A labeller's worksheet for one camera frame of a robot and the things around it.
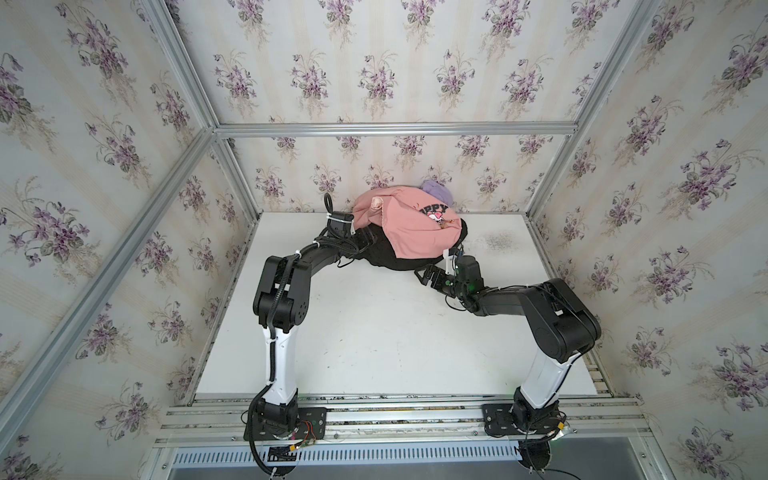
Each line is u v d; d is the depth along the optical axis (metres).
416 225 1.08
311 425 0.72
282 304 0.56
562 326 0.49
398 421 0.75
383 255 1.04
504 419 0.73
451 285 0.84
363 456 0.76
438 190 1.14
